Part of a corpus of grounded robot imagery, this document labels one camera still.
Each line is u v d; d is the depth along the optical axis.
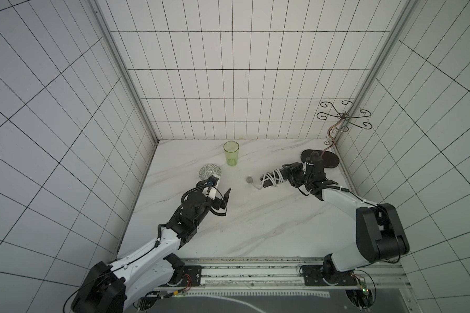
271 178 0.85
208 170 1.03
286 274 0.74
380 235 0.44
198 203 0.59
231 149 1.05
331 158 1.11
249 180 0.97
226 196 0.73
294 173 0.81
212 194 0.68
